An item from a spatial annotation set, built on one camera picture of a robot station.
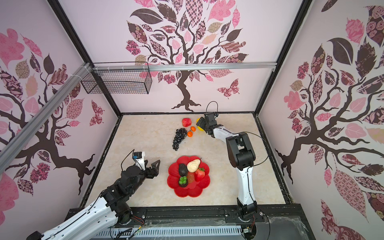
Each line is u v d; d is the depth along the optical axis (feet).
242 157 1.86
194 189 2.72
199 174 2.73
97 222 1.86
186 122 3.50
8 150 1.64
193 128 3.51
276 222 2.37
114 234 2.29
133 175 1.87
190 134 3.45
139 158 2.17
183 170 2.79
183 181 2.61
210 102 2.73
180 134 3.39
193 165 2.80
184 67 3.11
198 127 3.12
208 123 2.68
